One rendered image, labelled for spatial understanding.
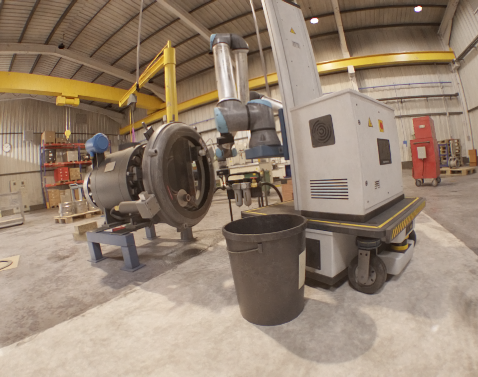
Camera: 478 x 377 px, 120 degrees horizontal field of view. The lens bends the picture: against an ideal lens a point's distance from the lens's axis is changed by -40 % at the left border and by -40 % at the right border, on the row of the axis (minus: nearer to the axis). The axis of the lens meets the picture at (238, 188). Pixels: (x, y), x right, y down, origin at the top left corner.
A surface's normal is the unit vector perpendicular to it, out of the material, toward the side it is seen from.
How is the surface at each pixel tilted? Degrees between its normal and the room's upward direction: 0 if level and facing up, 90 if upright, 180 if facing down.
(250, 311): 93
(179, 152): 92
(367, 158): 90
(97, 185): 87
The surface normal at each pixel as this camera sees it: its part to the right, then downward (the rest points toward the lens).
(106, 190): -0.34, 0.25
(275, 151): 0.53, 0.00
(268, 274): -0.05, 0.12
